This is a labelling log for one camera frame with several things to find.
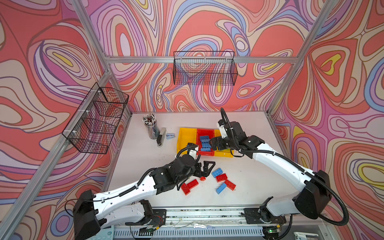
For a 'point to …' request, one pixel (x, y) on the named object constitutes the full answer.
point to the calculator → (106, 233)
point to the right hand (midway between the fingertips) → (217, 143)
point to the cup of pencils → (150, 121)
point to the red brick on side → (202, 178)
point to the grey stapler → (160, 137)
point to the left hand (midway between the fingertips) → (208, 162)
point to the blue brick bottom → (221, 188)
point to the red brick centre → (221, 177)
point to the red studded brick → (230, 185)
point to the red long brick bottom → (185, 189)
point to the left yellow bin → (186, 135)
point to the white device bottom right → (302, 236)
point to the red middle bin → (204, 132)
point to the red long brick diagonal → (192, 184)
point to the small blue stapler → (170, 135)
